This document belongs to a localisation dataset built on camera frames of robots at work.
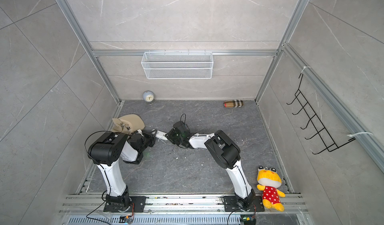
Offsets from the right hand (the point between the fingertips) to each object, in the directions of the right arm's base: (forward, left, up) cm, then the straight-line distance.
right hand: (165, 135), depth 95 cm
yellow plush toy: (-30, -57, +2) cm, 64 cm away
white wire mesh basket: (+40, -8, +26) cm, 49 cm away
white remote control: (0, +2, 0) cm, 2 cm away
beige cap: (+12, +28, -2) cm, 31 cm away
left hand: (+6, +5, +2) cm, 8 cm away
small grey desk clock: (+33, +16, +3) cm, 37 cm away
